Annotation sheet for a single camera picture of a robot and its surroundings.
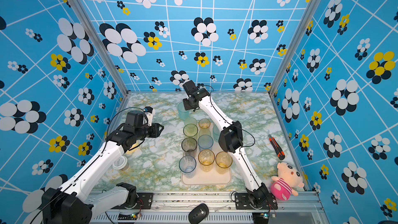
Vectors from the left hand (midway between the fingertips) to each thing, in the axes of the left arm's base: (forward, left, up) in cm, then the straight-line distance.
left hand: (161, 126), depth 81 cm
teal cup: (+16, -10, -10) cm, 21 cm away
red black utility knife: (-7, -66, -16) cm, 69 cm away
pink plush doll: (-23, -63, -10) cm, 68 cm away
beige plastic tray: (-21, -21, -18) cm, 35 cm away
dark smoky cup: (-5, -14, -11) cm, 19 cm away
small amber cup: (+11, -23, -14) cm, 29 cm away
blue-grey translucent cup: (-6, -23, -5) cm, 25 cm away
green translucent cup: (+3, -14, -9) cm, 17 cm away
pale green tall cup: (+9, -14, -7) cm, 18 cm away
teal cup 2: (-1, -29, -6) cm, 30 cm away
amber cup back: (-13, -33, -17) cm, 40 cm away
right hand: (+19, -14, -5) cm, 24 cm away
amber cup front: (-15, -24, -7) cm, 29 cm away
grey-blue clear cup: (-16, -14, -14) cm, 25 cm away
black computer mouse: (-37, -20, -14) cm, 44 cm away
